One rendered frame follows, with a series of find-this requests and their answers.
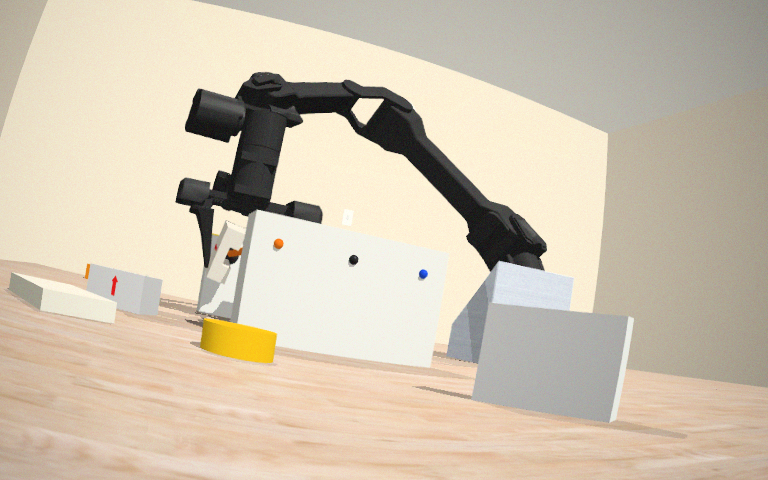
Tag cream flat block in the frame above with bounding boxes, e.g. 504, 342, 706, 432
9, 272, 117, 323

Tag yellow short cylinder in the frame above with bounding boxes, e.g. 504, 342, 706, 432
200, 319, 277, 363

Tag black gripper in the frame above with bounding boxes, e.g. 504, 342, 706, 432
175, 144, 324, 268

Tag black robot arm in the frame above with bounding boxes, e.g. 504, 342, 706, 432
185, 72, 547, 272

